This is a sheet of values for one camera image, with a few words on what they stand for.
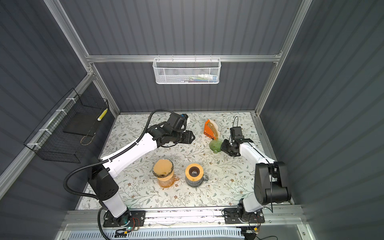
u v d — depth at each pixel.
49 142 0.65
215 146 0.98
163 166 0.79
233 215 0.74
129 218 0.71
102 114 0.82
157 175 0.73
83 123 0.74
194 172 0.81
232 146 0.68
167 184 0.85
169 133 0.60
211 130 1.03
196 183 0.81
